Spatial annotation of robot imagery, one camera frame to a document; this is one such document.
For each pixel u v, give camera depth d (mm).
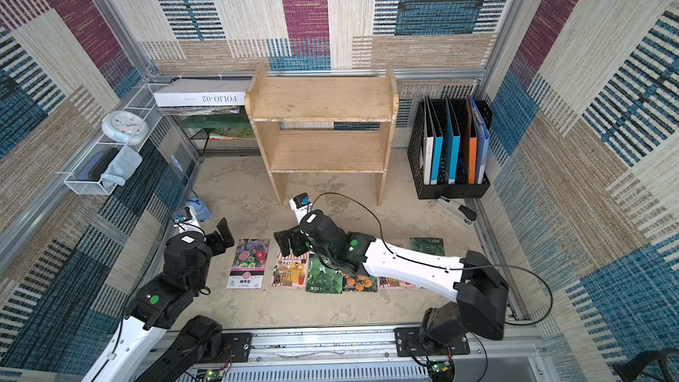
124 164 694
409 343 730
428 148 866
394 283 847
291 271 871
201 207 942
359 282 846
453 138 834
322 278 851
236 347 732
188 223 586
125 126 755
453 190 1006
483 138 836
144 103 890
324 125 1152
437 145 851
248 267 889
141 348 460
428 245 917
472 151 886
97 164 650
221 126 946
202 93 788
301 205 639
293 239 639
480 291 410
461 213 969
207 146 1141
